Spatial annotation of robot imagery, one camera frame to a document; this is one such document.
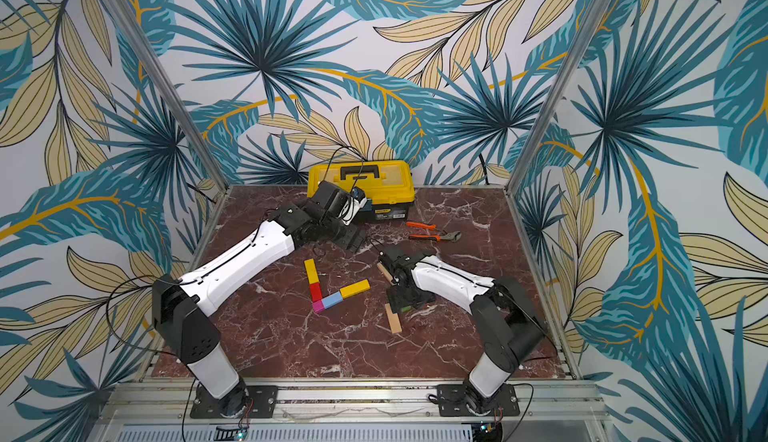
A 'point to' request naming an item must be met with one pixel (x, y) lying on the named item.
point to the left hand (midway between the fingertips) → (350, 233)
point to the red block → (316, 292)
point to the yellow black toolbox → (387, 186)
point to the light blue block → (331, 300)
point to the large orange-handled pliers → (438, 234)
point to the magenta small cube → (318, 306)
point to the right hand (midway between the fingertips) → (409, 301)
